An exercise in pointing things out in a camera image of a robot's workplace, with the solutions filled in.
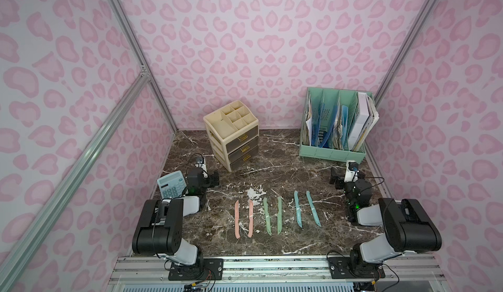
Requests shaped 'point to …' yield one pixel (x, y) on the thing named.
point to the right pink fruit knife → (251, 218)
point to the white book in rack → (365, 118)
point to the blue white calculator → (172, 185)
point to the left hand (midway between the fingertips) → (206, 168)
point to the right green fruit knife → (279, 215)
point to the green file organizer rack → (336, 124)
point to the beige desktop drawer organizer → (233, 136)
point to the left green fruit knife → (268, 218)
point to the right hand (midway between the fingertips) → (343, 166)
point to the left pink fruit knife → (236, 220)
